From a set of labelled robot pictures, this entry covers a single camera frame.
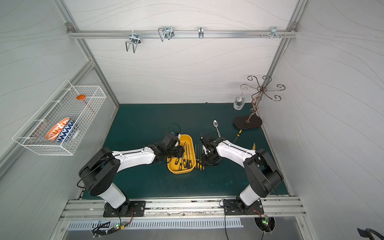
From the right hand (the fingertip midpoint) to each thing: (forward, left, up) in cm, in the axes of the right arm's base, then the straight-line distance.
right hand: (206, 163), depth 87 cm
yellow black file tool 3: (-4, +15, 0) cm, 16 cm away
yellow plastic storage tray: (0, +11, 0) cm, 11 cm away
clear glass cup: (+35, -21, +17) cm, 44 cm away
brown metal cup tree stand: (+33, -33, 0) cm, 47 cm away
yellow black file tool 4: (+2, +5, -1) cm, 5 cm away
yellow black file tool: (0, +9, -1) cm, 9 cm away
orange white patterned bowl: (-4, +66, +34) cm, 75 cm away
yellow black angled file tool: (-1, +3, -1) cm, 3 cm away
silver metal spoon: (+31, -7, -1) cm, 31 cm away
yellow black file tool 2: (+2, +13, -1) cm, 13 cm away
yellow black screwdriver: (+22, -22, -2) cm, 31 cm away
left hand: (+6, +13, +4) cm, 15 cm away
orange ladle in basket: (+20, +68, +33) cm, 78 cm away
